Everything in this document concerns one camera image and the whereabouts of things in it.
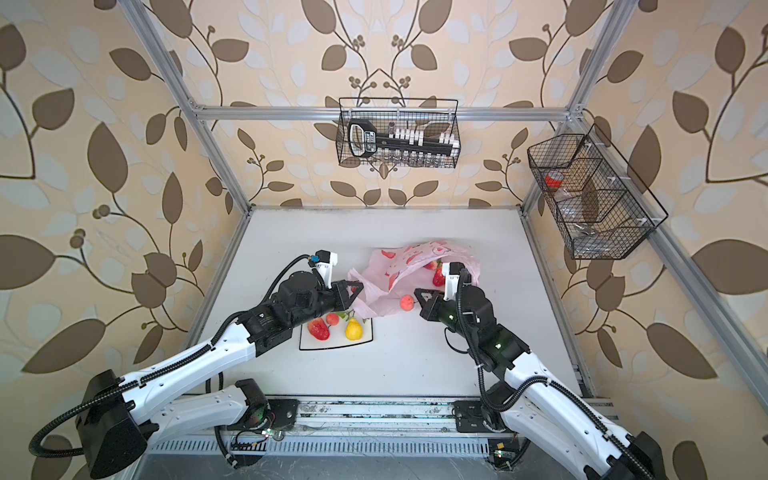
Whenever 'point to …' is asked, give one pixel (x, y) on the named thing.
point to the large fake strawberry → (319, 329)
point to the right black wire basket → (596, 199)
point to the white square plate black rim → (337, 336)
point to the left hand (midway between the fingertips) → (366, 284)
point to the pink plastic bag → (393, 272)
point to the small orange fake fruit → (407, 302)
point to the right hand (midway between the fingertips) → (415, 294)
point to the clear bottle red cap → (554, 180)
